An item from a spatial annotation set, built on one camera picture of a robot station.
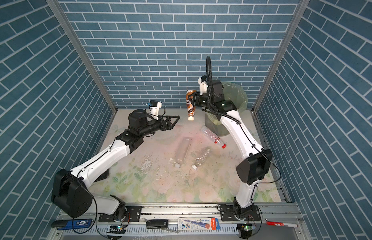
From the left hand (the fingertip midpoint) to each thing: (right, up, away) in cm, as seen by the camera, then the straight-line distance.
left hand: (175, 118), depth 75 cm
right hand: (+7, +12, +3) cm, 15 cm away
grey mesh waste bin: (+26, -7, +23) cm, 36 cm away
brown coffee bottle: (+8, +5, +2) cm, 10 cm away
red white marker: (+52, -51, -4) cm, 73 cm away
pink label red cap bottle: (+22, -11, +25) cm, 35 cm away
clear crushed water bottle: (+13, -25, +14) cm, 32 cm away
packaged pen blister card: (+12, -51, -4) cm, 52 cm away
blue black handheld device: (-49, -48, -8) cm, 69 cm away
